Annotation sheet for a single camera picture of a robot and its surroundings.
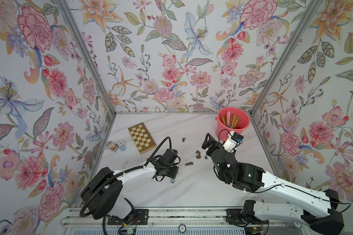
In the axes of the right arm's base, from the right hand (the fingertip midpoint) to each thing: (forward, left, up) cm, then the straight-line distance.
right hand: (212, 137), depth 68 cm
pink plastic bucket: (+30, -20, -20) cm, 41 cm away
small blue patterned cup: (+10, +53, -26) cm, 60 cm away
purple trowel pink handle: (+30, -17, -16) cm, 38 cm away
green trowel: (+29, -24, -21) cm, 43 cm away
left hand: (-5, +16, -27) cm, 32 cm away
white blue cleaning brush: (-10, +18, -28) cm, 35 cm away
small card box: (+12, +61, -28) cm, 69 cm away
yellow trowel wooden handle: (+30, -14, -20) cm, 39 cm away
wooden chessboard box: (+19, +42, -29) cm, 54 cm away
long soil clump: (+2, +8, -31) cm, 32 cm away
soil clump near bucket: (+20, +13, -30) cm, 38 cm away
